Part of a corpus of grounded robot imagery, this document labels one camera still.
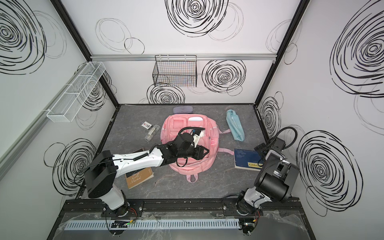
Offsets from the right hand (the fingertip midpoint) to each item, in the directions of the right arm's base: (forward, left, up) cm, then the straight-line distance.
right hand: (262, 152), depth 91 cm
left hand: (-6, +34, +14) cm, 37 cm away
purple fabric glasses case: (+34, +51, +2) cm, 62 cm away
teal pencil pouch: (+19, +14, +2) cm, 24 cm away
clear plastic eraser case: (+18, +70, -1) cm, 72 cm away
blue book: (-5, +10, -1) cm, 11 cm away
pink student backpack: (+16, +58, +5) cm, 60 cm away
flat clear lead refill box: (+21, +77, 0) cm, 80 cm away
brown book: (-17, +75, 0) cm, 76 cm away
